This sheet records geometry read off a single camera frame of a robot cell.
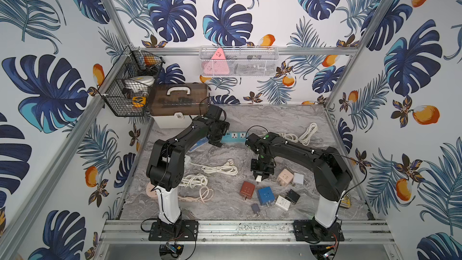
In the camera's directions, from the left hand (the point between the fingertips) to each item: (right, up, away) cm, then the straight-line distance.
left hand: (228, 129), depth 93 cm
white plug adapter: (+24, -32, -13) cm, 43 cm away
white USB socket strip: (-21, -16, -1) cm, 27 cm away
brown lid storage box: (-28, +13, 0) cm, 31 cm away
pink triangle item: (-5, +33, -4) cm, 33 cm away
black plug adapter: (+29, -30, -11) cm, 44 cm away
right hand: (+13, -22, -8) cm, 27 cm away
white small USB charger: (+14, -22, -10) cm, 28 cm away
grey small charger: (+12, -34, -13) cm, 39 cm away
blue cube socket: (+17, -29, -13) cm, 36 cm away
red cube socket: (+9, -27, -13) cm, 31 cm away
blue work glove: (-17, -8, +9) cm, 21 cm away
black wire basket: (-45, +19, -11) cm, 51 cm away
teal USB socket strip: (+4, -4, +9) cm, 10 cm away
